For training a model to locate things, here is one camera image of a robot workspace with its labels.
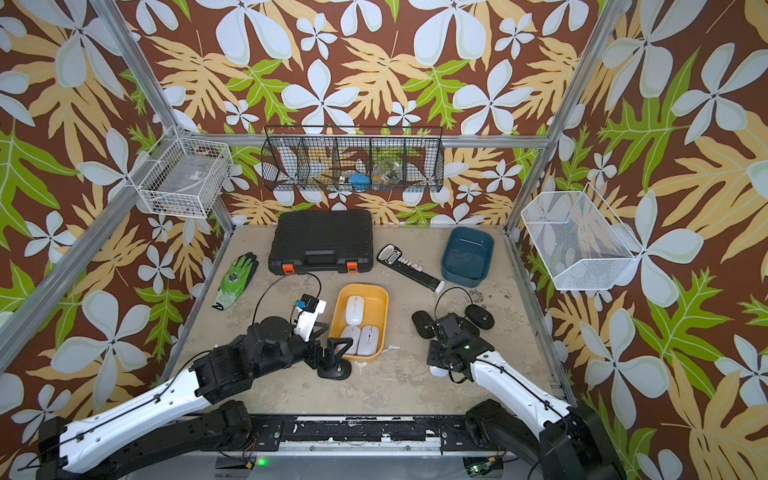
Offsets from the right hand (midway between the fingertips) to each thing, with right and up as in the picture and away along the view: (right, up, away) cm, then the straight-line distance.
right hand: (432, 353), depth 87 cm
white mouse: (-23, +12, +9) cm, 28 cm away
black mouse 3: (+17, +9, +7) cm, 20 cm away
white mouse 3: (-19, +3, +1) cm, 19 cm away
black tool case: (-34, +34, +20) cm, 52 cm away
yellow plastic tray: (-17, +11, +9) cm, 22 cm away
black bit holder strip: (-10, +29, +24) cm, 39 cm away
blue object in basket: (-22, +52, +7) cm, 57 cm away
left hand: (-24, +11, -18) cm, 32 cm away
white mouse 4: (+1, -4, -4) cm, 6 cm away
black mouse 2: (-2, +8, +6) cm, 10 cm away
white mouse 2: (-24, +5, +3) cm, 24 cm away
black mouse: (-26, -3, -4) cm, 27 cm away
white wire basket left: (-73, +52, 0) cm, 90 cm away
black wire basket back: (-21, +61, +10) cm, 65 cm away
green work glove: (-66, +20, +15) cm, 71 cm away
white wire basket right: (+40, +33, -7) cm, 52 cm away
